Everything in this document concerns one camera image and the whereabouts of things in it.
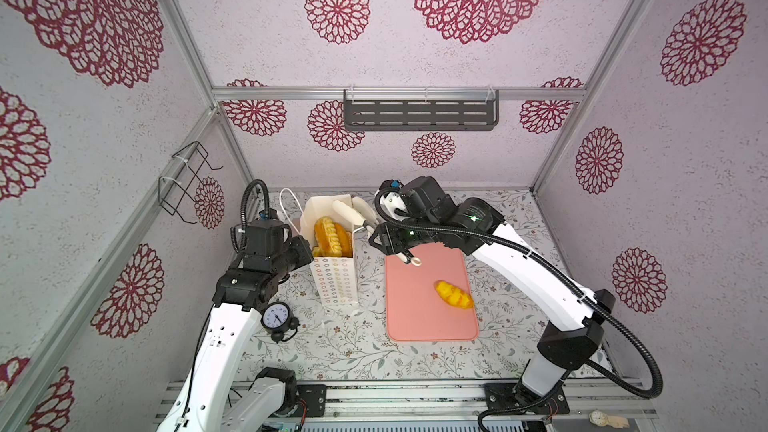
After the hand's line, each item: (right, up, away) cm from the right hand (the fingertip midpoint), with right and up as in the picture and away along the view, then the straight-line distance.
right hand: (376, 232), depth 66 cm
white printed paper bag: (-12, -13, +13) cm, 22 cm away
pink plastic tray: (+11, -24, +23) cm, 35 cm away
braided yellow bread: (-13, -3, +17) cm, 21 cm away
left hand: (-18, -5, +8) cm, 20 cm away
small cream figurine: (+53, -45, +5) cm, 69 cm away
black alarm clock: (-28, -26, +18) cm, 42 cm away
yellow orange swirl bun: (+22, -20, +22) cm, 37 cm away
